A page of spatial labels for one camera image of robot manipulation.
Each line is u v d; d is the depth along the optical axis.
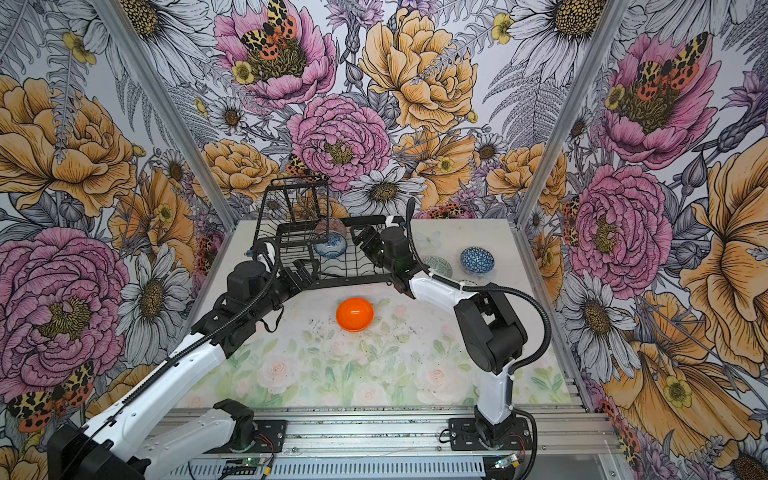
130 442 0.41
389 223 0.85
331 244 1.12
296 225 1.11
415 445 0.74
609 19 0.73
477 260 1.08
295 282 0.67
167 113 0.89
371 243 0.80
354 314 0.92
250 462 0.71
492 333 0.50
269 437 0.73
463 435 0.74
